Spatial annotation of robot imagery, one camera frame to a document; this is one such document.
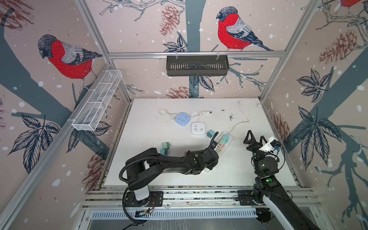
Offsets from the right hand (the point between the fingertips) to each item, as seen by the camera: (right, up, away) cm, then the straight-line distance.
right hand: (254, 135), depth 76 cm
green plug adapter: (-50, -10, +16) cm, 54 cm away
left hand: (-21, -15, +7) cm, 27 cm away
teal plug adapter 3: (-11, -4, +14) cm, 18 cm away
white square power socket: (-29, +1, +25) cm, 38 cm away
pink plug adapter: (-16, -9, +10) cm, 21 cm away
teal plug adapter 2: (-19, -4, +26) cm, 33 cm away
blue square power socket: (-39, +7, +28) cm, 49 cm away
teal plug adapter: (-51, -13, +14) cm, 55 cm away
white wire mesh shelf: (-87, +19, +2) cm, 89 cm away
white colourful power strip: (-13, -6, +12) cm, 19 cm away
